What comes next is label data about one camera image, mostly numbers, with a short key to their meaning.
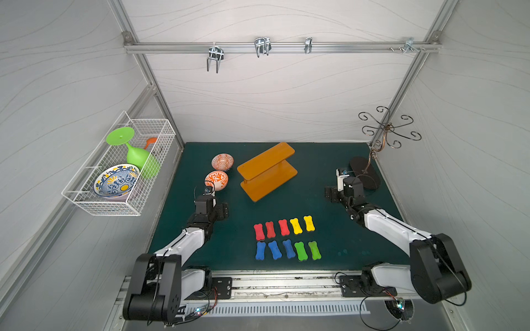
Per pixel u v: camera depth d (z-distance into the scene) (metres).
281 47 0.79
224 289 0.73
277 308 0.70
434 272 0.42
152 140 0.79
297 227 0.87
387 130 0.83
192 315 0.67
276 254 0.80
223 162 1.11
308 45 0.79
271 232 0.86
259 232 0.86
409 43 0.77
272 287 0.75
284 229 0.86
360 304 0.65
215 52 0.78
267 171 0.93
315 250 0.80
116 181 0.62
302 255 0.80
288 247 0.82
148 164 0.63
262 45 0.76
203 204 0.69
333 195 0.81
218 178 1.02
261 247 0.82
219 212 0.82
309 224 0.88
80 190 0.55
